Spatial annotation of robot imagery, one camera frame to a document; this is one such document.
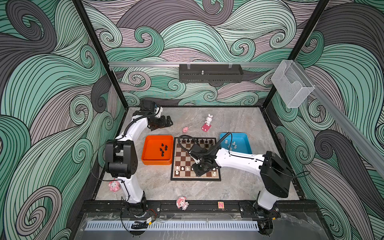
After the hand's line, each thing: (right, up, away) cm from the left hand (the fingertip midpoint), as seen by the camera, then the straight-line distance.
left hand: (167, 123), depth 92 cm
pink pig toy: (+11, -6, +12) cm, 17 cm away
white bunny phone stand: (+27, -3, +15) cm, 31 cm away
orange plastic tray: (-6, -18, +4) cm, 20 cm away
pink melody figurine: (+10, -39, -19) cm, 45 cm away
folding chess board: (+10, -26, -6) cm, 29 cm away
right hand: (+18, -27, -9) cm, 34 cm away
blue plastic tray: (+48, -13, +6) cm, 50 cm away
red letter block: (+30, -41, -18) cm, 54 cm away
